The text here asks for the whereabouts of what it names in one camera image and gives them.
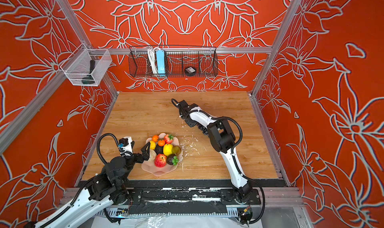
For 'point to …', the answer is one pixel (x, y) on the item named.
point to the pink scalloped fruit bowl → (150, 167)
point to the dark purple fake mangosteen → (172, 159)
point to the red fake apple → (160, 160)
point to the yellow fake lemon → (167, 149)
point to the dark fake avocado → (159, 149)
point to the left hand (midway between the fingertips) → (142, 142)
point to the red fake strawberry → (168, 138)
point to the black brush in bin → (89, 79)
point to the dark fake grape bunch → (204, 130)
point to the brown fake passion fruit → (176, 150)
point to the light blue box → (161, 63)
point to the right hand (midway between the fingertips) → (194, 119)
